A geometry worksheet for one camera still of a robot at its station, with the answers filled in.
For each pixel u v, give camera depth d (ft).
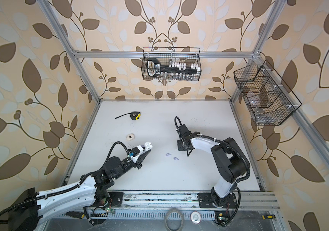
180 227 2.11
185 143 2.26
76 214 2.23
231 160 1.55
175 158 2.92
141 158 2.19
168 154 2.98
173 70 2.72
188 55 2.99
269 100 2.40
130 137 3.16
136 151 1.98
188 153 2.64
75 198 1.71
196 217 2.27
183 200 2.47
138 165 2.15
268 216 2.27
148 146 2.39
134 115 3.55
